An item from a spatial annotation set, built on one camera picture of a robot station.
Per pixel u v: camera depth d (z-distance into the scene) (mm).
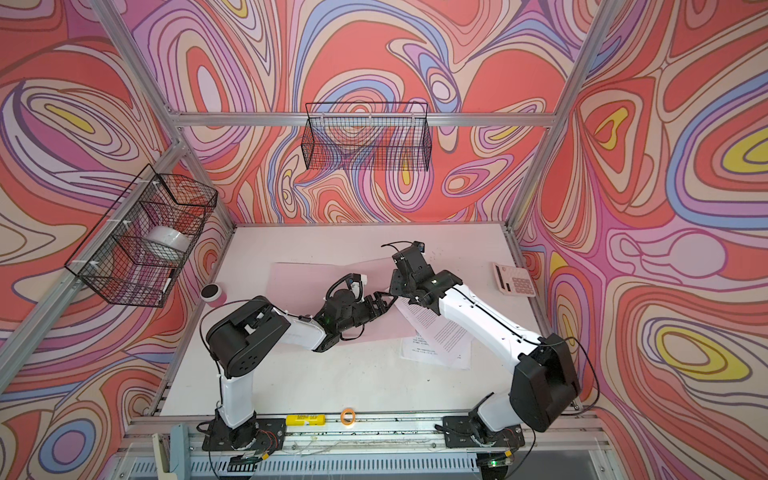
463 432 734
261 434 724
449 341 889
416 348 871
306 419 749
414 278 607
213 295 933
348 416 768
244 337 510
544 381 406
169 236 726
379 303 828
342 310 724
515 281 1011
